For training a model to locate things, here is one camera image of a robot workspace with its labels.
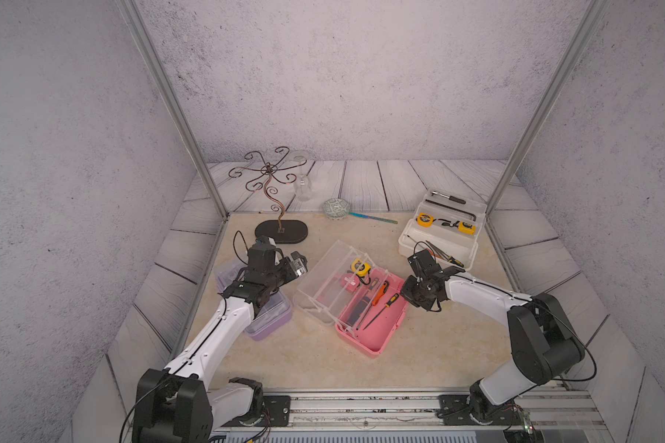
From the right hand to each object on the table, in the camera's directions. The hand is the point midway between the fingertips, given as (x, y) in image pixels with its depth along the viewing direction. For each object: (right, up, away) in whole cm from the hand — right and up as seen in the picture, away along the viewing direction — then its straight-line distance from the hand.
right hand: (405, 295), depth 91 cm
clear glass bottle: (-35, +38, +11) cm, 52 cm away
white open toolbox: (+20, +23, +16) cm, 34 cm away
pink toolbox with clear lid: (-27, +1, -8) cm, 28 cm away
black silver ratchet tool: (+22, +35, +20) cm, 46 cm away
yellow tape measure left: (+12, +25, +17) cm, 32 cm away
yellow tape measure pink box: (-15, +9, -2) cm, 17 cm away
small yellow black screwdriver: (-3, -1, +3) cm, 4 cm away
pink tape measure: (-18, +5, -4) cm, 19 cm away
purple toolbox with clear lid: (-40, -4, -8) cm, 41 cm away
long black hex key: (+22, +30, +17) cm, 41 cm away
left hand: (-33, +11, -7) cm, 35 cm away
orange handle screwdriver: (-6, +1, +5) cm, 8 cm away
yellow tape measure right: (+26, +21, +13) cm, 36 cm away
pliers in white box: (+17, +12, +14) cm, 25 cm away
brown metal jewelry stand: (-46, +21, +23) cm, 55 cm away
